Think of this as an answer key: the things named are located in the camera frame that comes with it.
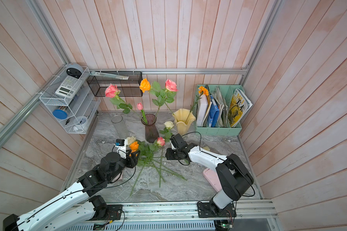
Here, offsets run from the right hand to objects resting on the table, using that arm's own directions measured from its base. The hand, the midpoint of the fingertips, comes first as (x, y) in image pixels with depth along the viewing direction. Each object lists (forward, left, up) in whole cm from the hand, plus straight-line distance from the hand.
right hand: (167, 154), depth 89 cm
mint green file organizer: (+21, -48, -1) cm, 52 cm away
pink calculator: (-14, -27, -3) cm, 30 cm away
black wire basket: (+47, +30, +17) cm, 58 cm away
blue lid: (+9, +58, +27) cm, 64 cm away
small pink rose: (+10, +5, -2) cm, 11 cm away
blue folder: (+23, -30, +10) cm, 39 cm away
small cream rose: (+26, 0, -2) cm, 26 cm away
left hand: (-6, +16, +13) cm, 22 cm away
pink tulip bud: (+17, +16, +25) cm, 34 cm away
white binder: (+25, -22, +19) cm, 38 cm away
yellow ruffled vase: (+22, -10, +10) cm, 26 cm away
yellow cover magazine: (+32, -49, +13) cm, 60 cm away
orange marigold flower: (+29, -21, +27) cm, 45 cm away
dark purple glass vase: (+12, +11, +6) cm, 18 cm away
